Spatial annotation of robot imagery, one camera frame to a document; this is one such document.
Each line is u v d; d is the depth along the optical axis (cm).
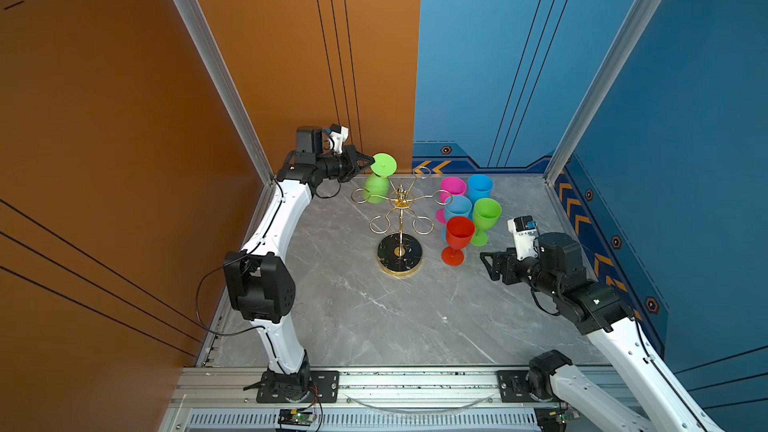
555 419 70
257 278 48
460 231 87
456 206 95
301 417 71
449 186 99
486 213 94
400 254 97
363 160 77
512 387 72
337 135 76
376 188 87
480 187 99
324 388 74
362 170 76
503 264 63
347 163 73
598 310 47
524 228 61
